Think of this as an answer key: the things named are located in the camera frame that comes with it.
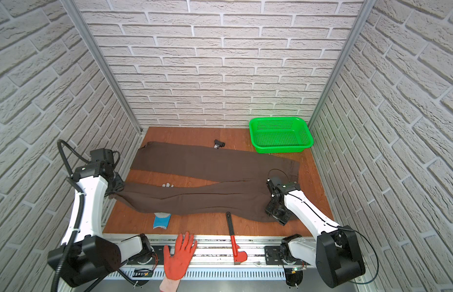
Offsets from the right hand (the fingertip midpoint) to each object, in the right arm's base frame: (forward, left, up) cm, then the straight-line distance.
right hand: (275, 217), depth 81 cm
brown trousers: (+22, +33, -2) cm, 40 cm away
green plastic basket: (+54, -15, -2) cm, 56 cm away
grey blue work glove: (+3, +53, -1) cm, 53 cm away
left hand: (+12, +69, +18) cm, 72 cm away
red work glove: (-16, +43, 0) cm, 46 cm away
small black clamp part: (+47, +26, 0) cm, 53 cm away
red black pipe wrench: (-14, +18, -1) cm, 23 cm away
